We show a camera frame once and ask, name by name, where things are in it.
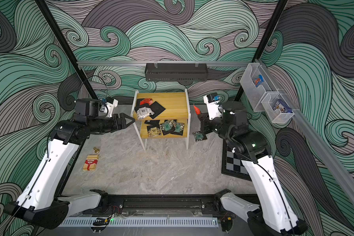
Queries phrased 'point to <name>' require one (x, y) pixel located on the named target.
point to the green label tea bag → (167, 127)
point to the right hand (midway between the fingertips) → (202, 116)
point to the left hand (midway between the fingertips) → (130, 120)
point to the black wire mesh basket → (175, 72)
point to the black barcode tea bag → (153, 123)
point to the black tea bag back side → (157, 108)
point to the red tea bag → (146, 101)
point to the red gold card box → (91, 162)
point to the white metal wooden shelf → (161, 115)
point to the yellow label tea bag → (154, 132)
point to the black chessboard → (231, 163)
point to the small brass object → (96, 150)
